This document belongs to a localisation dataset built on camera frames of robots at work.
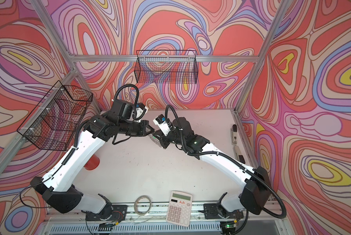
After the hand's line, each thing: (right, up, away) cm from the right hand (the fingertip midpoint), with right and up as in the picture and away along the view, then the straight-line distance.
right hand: (156, 137), depth 72 cm
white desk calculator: (+12, -36, +1) cm, 38 cm away
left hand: (+1, +3, -5) cm, 6 cm away
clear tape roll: (-11, -36, +4) cm, 38 cm away
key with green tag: (-1, 0, -2) cm, 2 cm away
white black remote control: (+51, -1, +28) cm, 58 cm away
